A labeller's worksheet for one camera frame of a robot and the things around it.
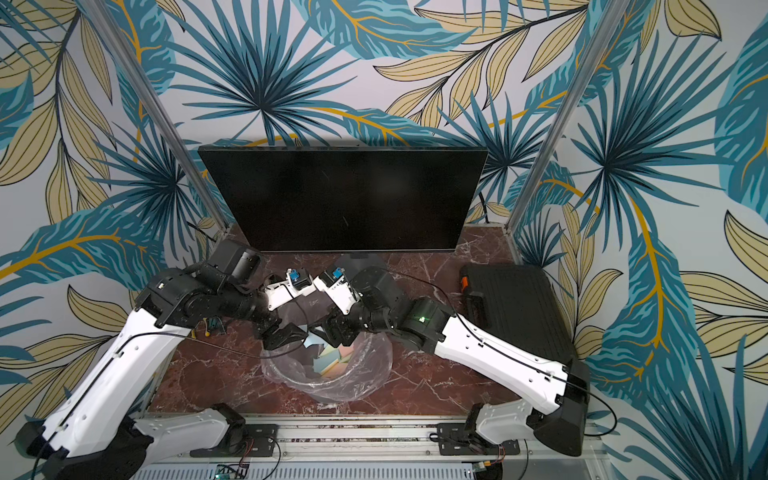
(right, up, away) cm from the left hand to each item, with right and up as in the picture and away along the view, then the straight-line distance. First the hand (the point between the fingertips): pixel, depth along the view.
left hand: (293, 321), depth 63 cm
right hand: (+5, +1, 0) cm, 5 cm away
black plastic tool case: (+60, -1, +27) cm, 66 cm away
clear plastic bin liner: (+3, -14, +9) cm, 17 cm away
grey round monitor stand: (+10, +11, +44) cm, 47 cm away
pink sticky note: (+9, -11, +14) cm, 20 cm away
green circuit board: (-19, -39, +8) cm, 44 cm away
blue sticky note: (+3, -13, +11) cm, 18 cm away
